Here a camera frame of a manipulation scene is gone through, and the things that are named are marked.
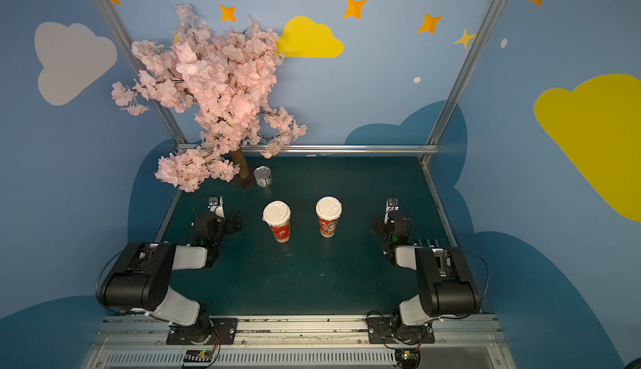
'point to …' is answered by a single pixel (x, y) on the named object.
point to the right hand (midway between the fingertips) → (394, 214)
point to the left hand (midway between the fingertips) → (226, 210)
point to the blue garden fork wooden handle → (428, 241)
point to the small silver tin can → (263, 174)
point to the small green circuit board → (201, 356)
